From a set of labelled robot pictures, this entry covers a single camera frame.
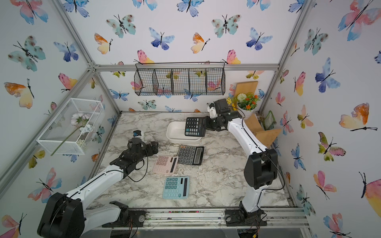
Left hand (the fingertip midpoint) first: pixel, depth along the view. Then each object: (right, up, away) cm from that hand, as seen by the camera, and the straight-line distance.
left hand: (153, 142), depth 86 cm
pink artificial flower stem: (-33, +13, -13) cm, 38 cm away
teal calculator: (+14, -24, -4) cm, 28 cm away
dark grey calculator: (+21, -9, +9) cm, 24 cm away
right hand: (+29, +11, -2) cm, 31 cm away
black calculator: (+24, +9, +2) cm, 26 cm away
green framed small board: (+79, +13, +25) cm, 84 cm away
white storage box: (+10, +4, +20) cm, 23 cm away
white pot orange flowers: (+57, +24, +10) cm, 63 cm away
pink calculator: (+6, -14, +4) cm, 16 cm away
